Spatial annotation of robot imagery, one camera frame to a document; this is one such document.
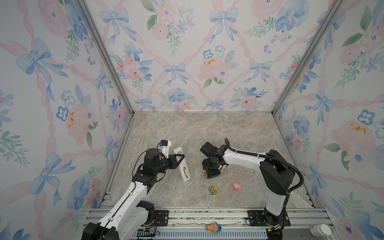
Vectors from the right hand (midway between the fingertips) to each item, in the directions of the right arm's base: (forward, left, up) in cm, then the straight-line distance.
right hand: (200, 170), depth 88 cm
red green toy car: (-11, -7, 0) cm, 13 cm away
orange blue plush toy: (-28, -7, +1) cm, 29 cm away
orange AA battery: (-5, +8, +9) cm, 13 cm away
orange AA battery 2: (-4, -3, +6) cm, 8 cm away
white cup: (-28, -52, +4) cm, 60 cm away
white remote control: (-4, +9, +12) cm, 15 cm away
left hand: (+2, +9, +14) cm, 17 cm away
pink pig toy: (-8, -20, -1) cm, 22 cm away
